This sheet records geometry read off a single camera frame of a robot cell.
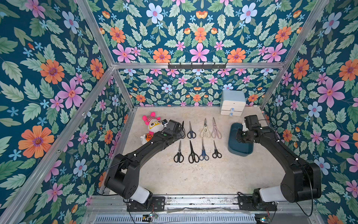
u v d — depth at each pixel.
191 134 1.02
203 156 0.91
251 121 0.69
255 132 0.61
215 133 1.04
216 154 0.93
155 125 0.98
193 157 0.91
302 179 0.47
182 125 1.08
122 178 0.43
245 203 0.73
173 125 0.69
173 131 0.68
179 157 0.91
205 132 1.03
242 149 0.88
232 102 1.05
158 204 0.73
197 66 0.93
